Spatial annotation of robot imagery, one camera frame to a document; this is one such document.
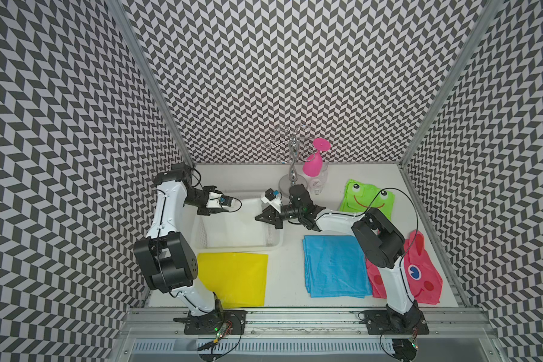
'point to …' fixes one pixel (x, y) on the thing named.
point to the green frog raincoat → (359, 197)
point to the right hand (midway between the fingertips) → (257, 219)
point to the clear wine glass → (317, 182)
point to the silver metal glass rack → (294, 145)
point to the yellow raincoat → (237, 280)
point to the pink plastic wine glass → (313, 164)
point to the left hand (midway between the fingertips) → (222, 202)
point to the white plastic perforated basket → (274, 237)
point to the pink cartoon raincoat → (424, 281)
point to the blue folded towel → (335, 266)
